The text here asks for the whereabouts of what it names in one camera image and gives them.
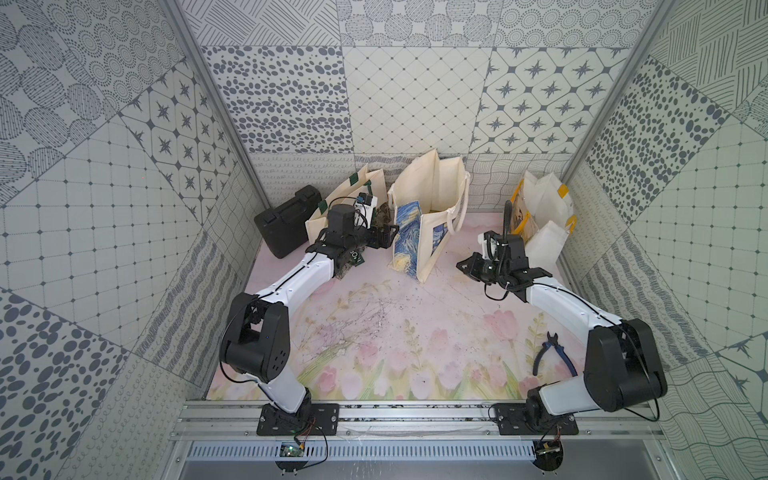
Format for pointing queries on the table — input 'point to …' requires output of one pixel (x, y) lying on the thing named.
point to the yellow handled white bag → (542, 213)
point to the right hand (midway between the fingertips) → (456, 266)
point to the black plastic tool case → (284, 228)
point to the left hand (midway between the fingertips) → (398, 226)
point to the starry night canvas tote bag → (426, 205)
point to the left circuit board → (292, 449)
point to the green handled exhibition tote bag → (346, 190)
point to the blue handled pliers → (553, 342)
